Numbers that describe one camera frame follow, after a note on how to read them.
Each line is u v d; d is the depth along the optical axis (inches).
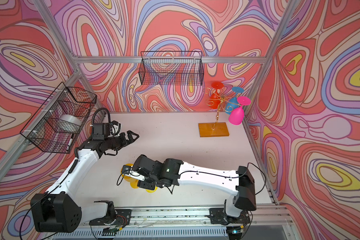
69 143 28.3
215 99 36.4
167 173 18.0
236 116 33.4
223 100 33.1
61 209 15.4
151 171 18.9
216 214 28.9
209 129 42.4
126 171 21.3
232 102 35.5
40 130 26.1
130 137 28.7
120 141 28.2
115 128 26.6
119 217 28.8
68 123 27.7
